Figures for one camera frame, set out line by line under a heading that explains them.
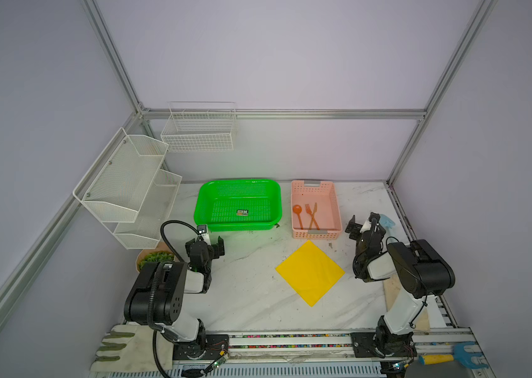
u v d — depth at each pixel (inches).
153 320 17.4
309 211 42.7
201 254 28.3
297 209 43.3
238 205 43.7
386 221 40.9
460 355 28.3
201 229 32.0
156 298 16.8
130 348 28.8
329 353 28.8
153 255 32.4
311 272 36.0
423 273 19.3
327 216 42.5
